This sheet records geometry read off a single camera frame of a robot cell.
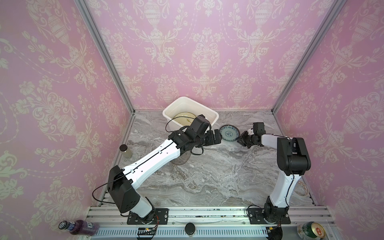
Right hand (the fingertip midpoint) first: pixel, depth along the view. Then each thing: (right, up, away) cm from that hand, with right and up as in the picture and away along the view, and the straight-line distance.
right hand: (237, 137), depth 102 cm
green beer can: (+19, -34, -41) cm, 57 cm away
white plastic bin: (-36, +23, +4) cm, 43 cm away
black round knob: (-31, -35, -39) cm, 61 cm away
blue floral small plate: (-4, +3, +5) cm, 7 cm away
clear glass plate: (-37, -13, -8) cm, 40 cm away
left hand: (-18, +2, -29) cm, 34 cm away
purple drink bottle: (-79, -36, -37) cm, 95 cm away
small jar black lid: (-70, -7, -14) cm, 71 cm away
